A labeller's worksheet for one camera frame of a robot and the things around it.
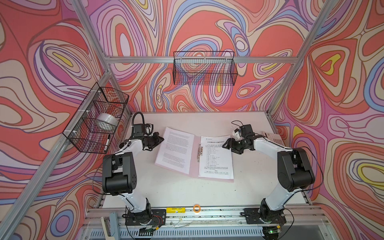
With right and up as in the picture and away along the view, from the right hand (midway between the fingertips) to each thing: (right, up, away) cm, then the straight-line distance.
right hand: (227, 150), depth 94 cm
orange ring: (-20, -26, -16) cm, 37 cm away
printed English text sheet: (-33, 0, 0) cm, 33 cm away
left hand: (-40, +8, 0) cm, 41 cm away
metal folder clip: (-17, -2, +2) cm, 17 cm away
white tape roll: (-64, +18, -22) cm, 70 cm away
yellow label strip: (-31, -27, -19) cm, 45 cm away
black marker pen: (-64, +8, -22) cm, 68 cm away
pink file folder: (-21, -8, -3) cm, 22 cm away
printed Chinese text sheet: (-8, -7, -1) cm, 11 cm away
